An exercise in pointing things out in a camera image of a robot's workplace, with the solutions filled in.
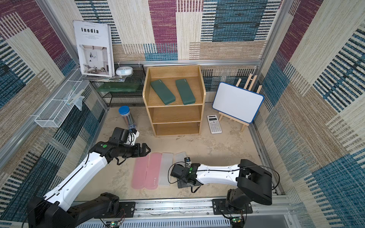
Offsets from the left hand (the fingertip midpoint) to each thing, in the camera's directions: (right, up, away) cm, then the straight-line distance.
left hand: (144, 150), depth 79 cm
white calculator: (+45, +13, +28) cm, 54 cm away
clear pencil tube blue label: (-15, +22, +12) cm, 29 cm away
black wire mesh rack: (-21, +38, +36) cm, 56 cm away
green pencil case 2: (+23, +31, +1) cm, 39 cm away
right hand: (+23, -18, +3) cm, 30 cm away
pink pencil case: (-4, -15, +7) cm, 17 cm away
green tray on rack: (-23, +39, +20) cm, 50 cm away
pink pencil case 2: (+4, -16, +4) cm, 17 cm away
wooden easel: (+57, +17, +22) cm, 63 cm away
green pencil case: (+12, +30, +2) cm, 32 cm away
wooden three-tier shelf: (+17, +17, +13) cm, 27 cm away
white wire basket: (-42, +20, -8) cm, 47 cm away
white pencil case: (+11, -13, +9) cm, 20 cm away
